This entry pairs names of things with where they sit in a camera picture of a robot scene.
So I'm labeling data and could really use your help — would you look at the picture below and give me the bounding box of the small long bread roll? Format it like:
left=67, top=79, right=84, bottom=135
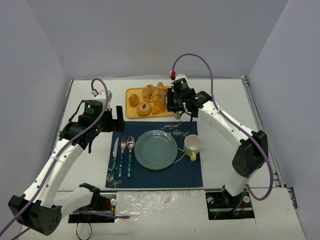
left=157, top=82, right=167, bottom=101

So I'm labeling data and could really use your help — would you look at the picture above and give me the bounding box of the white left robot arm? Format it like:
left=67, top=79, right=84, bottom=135
left=8, top=100, right=125, bottom=236

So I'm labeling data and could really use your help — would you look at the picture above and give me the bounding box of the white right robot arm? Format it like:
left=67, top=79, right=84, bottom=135
left=166, top=75, right=268, bottom=197

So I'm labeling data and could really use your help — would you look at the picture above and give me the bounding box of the large bagel bread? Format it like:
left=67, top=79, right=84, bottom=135
left=141, top=84, right=160, bottom=103

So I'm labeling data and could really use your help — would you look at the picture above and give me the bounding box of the round jam bun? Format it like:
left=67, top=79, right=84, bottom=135
left=128, top=93, right=139, bottom=107

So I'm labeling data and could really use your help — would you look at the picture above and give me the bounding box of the large croissant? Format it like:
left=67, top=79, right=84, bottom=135
left=152, top=98, right=167, bottom=115

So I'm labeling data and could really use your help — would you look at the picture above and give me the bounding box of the yellow tray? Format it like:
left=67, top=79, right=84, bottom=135
left=125, top=87, right=174, bottom=119

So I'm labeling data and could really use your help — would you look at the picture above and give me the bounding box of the sugared orange donut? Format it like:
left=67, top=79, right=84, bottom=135
left=136, top=101, right=152, bottom=117

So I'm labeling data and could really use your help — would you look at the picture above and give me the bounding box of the dark blue placemat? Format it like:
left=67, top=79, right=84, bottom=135
left=105, top=121, right=203, bottom=189

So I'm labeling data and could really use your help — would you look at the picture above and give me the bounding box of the pale green mug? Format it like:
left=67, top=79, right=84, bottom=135
left=183, top=134, right=203, bottom=162

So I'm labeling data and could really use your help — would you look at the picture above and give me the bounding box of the blue-grey ceramic plate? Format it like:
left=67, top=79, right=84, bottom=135
left=134, top=130, right=178, bottom=171

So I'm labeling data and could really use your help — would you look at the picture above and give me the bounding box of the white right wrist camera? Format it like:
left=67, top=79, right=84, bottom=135
left=169, top=71, right=186, bottom=81

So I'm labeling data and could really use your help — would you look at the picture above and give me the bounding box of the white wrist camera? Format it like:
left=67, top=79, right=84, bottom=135
left=169, top=71, right=186, bottom=81
left=93, top=90, right=113, bottom=110

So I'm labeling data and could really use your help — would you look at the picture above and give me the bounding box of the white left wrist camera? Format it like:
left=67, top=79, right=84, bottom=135
left=93, top=90, right=113, bottom=110

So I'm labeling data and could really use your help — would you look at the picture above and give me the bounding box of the fork with green handle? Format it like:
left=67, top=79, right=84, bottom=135
left=118, top=136, right=127, bottom=178

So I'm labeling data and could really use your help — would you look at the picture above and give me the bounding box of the spoon with green handle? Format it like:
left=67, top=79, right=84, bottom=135
left=126, top=136, right=135, bottom=178

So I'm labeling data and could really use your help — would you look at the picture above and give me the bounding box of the knife with green handle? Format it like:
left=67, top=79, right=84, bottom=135
left=110, top=137, right=119, bottom=180

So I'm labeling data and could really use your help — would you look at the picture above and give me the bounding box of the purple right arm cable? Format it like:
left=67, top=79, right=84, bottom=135
left=170, top=52, right=275, bottom=213

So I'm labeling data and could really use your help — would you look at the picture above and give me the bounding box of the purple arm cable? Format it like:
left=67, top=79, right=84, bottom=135
left=170, top=52, right=275, bottom=213
left=0, top=78, right=131, bottom=240

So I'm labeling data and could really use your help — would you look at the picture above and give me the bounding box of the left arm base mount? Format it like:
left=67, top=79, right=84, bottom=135
left=67, top=193, right=117, bottom=224

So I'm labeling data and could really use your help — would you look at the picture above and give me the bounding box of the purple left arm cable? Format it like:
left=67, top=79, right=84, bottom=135
left=0, top=78, right=131, bottom=240

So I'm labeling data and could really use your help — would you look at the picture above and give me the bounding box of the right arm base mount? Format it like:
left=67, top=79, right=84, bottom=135
left=205, top=190, right=255, bottom=221

